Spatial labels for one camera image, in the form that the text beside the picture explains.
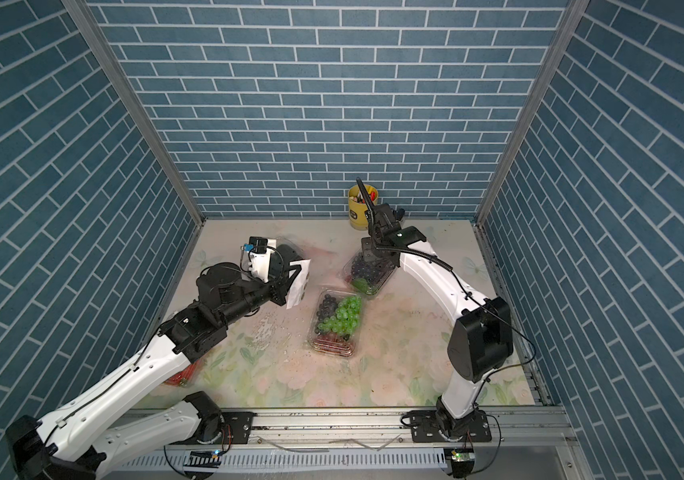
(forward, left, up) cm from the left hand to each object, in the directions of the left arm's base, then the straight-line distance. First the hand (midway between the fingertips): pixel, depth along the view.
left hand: (309, 270), depth 68 cm
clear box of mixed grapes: (-1, -6, -23) cm, 24 cm away
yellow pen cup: (+42, -12, -17) cm, 47 cm away
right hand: (+16, -17, -11) cm, 26 cm away
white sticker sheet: (-3, +3, -5) cm, 6 cm away
